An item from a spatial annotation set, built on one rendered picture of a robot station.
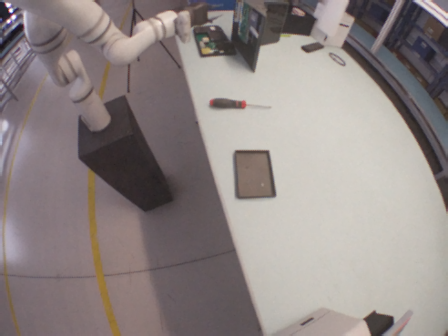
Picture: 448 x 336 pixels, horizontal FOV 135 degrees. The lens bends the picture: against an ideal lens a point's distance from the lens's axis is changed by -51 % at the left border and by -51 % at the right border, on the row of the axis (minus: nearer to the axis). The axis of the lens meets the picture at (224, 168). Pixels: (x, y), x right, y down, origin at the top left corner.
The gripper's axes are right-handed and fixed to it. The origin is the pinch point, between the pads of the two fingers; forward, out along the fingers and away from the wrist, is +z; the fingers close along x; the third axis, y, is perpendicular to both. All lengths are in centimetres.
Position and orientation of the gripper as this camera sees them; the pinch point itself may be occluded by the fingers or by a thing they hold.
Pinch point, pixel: (222, 10)
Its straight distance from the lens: 67.2
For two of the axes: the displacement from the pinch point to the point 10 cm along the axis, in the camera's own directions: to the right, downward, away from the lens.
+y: -7.6, -6.0, 2.4
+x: -0.6, 4.3, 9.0
